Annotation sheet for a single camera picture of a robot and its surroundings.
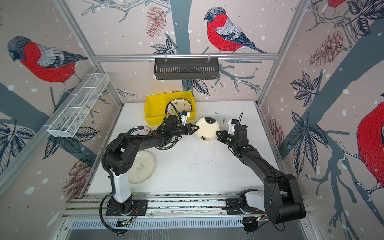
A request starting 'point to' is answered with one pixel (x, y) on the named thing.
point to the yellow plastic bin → (155, 106)
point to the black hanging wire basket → (186, 69)
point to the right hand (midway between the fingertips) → (215, 133)
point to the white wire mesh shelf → (74, 110)
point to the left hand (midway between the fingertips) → (199, 128)
